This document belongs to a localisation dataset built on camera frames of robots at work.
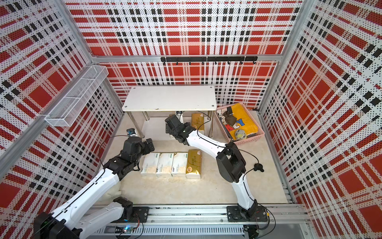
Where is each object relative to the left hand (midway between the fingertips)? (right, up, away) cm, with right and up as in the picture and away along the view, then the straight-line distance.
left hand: (147, 142), depth 82 cm
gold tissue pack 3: (+28, +12, +15) cm, 34 cm away
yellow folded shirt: (+61, +11, +22) cm, 66 cm away
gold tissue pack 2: (+6, +17, +38) cm, 42 cm away
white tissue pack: (0, -14, +5) cm, 15 cm away
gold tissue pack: (+26, -13, +2) cm, 29 cm away
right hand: (+16, +10, +8) cm, 21 cm away
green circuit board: (-5, -40, -12) cm, 42 cm away
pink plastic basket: (+71, +5, +17) cm, 73 cm away
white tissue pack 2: (+9, -14, +4) cm, 17 cm away
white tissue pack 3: (+18, -13, +5) cm, 23 cm away
